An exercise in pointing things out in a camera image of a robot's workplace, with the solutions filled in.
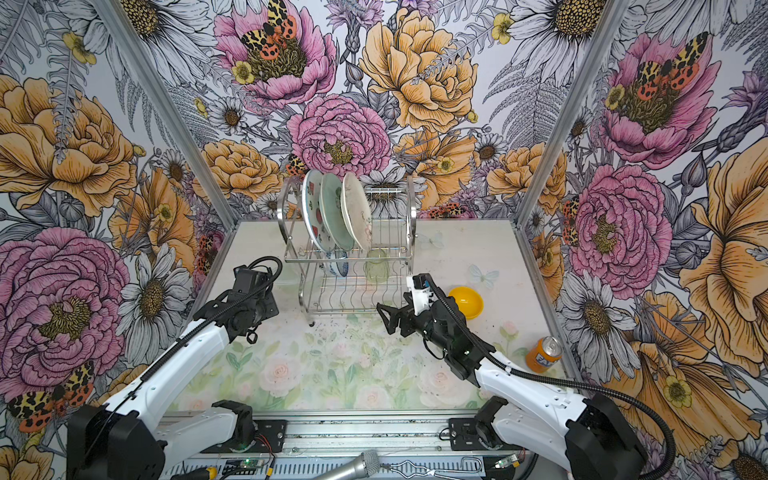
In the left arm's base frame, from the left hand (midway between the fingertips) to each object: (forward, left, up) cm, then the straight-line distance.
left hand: (262, 313), depth 83 cm
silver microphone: (-34, -30, -7) cm, 45 cm away
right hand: (-2, -35, +6) cm, 36 cm away
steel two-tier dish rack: (+51, -37, -13) cm, 65 cm away
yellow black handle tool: (-35, +6, -9) cm, 36 cm away
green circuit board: (-33, 0, -12) cm, 36 cm away
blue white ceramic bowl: (+16, -19, 0) cm, 25 cm away
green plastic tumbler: (+15, -31, +1) cm, 34 cm away
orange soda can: (-12, -75, 0) cm, 76 cm away
